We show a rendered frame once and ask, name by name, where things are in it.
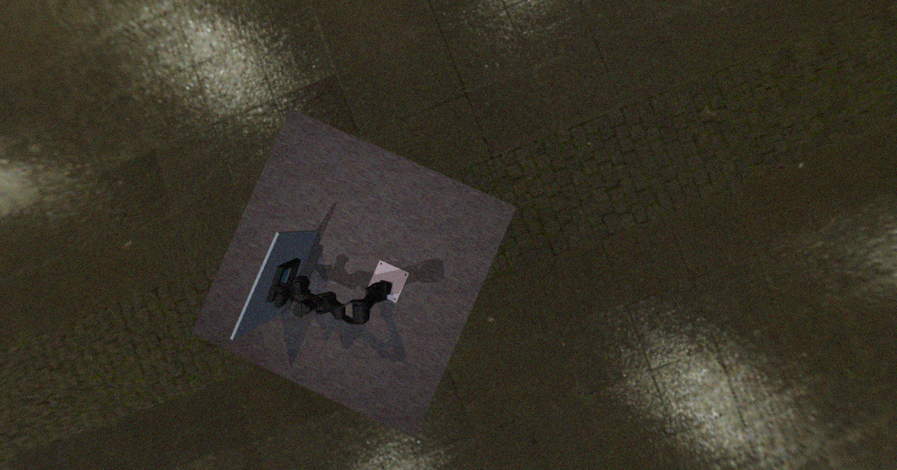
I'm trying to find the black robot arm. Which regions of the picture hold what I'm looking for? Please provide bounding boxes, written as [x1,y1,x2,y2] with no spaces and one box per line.
[291,275,392,325]

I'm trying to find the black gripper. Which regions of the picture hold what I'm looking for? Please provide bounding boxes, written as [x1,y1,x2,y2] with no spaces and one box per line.
[273,282,311,308]

